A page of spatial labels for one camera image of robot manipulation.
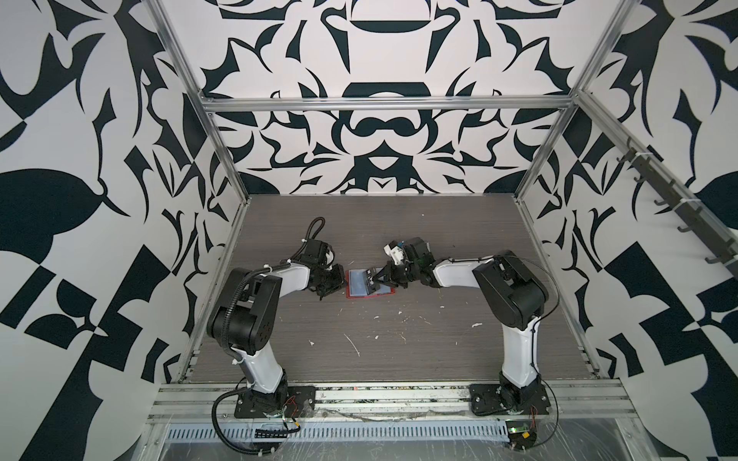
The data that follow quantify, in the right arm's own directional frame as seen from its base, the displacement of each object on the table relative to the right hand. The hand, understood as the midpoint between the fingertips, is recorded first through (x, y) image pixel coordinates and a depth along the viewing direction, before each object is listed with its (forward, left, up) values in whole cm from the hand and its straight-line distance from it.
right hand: (372, 275), depth 94 cm
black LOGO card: (-3, 0, -2) cm, 3 cm away
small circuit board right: (-42, -36, -5) cm, 55 cm away
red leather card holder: (-2, +5, -3) cm, 6 cm away
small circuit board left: (-41, +26, -6) cm, 49 cm away
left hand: (0, +8, -3) cm, 9 cm away
